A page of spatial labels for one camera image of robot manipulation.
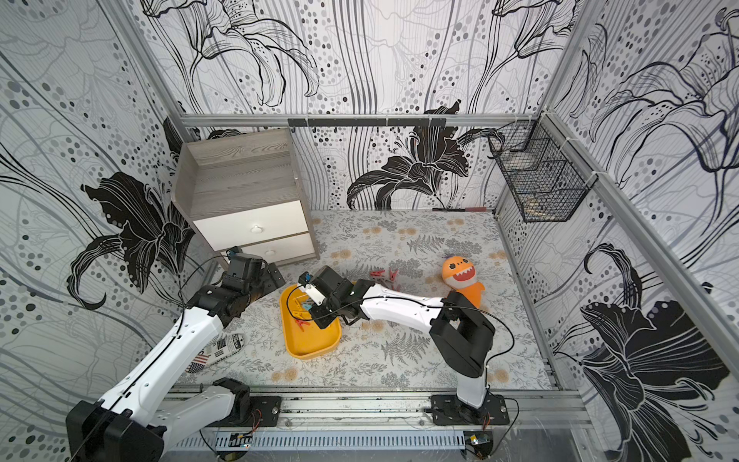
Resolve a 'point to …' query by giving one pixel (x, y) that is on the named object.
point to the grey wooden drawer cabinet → (242, 192)
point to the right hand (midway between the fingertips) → (317, 310)
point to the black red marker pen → (461, 209)
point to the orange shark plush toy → (460, 272)
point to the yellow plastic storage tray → (303, 336)
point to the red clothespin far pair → (393, 275)
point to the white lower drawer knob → (269, 252)
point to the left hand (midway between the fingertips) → (271, 284)
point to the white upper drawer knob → (257, 230)
